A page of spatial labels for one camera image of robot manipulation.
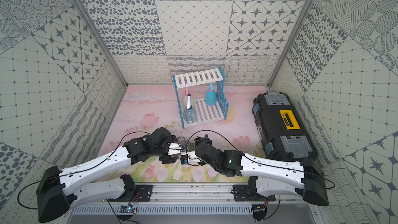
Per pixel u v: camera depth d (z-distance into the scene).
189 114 1.01
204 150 0.52
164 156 0.69
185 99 0.93
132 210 0.70
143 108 1.08
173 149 0.66
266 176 0.45
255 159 0.49
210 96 0.98
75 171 0.44
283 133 0.78
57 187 0.40
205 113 1.01
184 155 0.63
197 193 0.75
